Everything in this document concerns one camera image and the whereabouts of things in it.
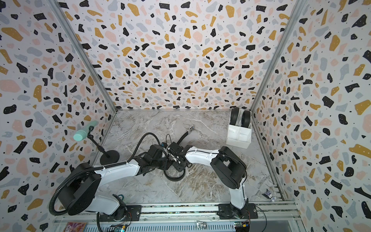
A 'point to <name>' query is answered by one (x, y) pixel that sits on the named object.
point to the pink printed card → (75, 226)
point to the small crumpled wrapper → (269, 195)
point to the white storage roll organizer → (239, 136)
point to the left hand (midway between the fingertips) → (172, 161)
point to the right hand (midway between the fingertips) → (181, 165)
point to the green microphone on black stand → (108, 157)
